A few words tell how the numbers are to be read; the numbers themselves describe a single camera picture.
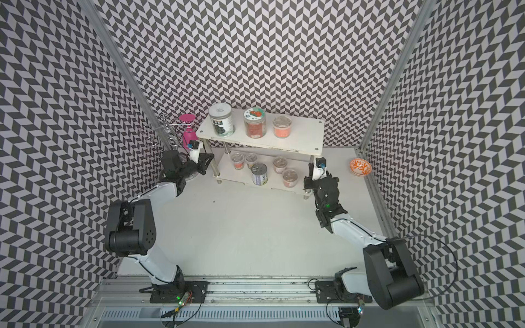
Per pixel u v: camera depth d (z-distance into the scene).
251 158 0.99
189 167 0.79
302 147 0.73
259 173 0.90
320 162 0.68
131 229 0.47
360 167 1.06
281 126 0.72
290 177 0.92
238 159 0.98
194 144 0.77
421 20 0.69
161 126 1.13
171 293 0.67
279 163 0.96
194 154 0.80
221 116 0.70
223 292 0.74
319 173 0.72
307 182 0.80
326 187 0.62
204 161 0.84
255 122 0.71
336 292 0.66
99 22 0.74
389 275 0.41
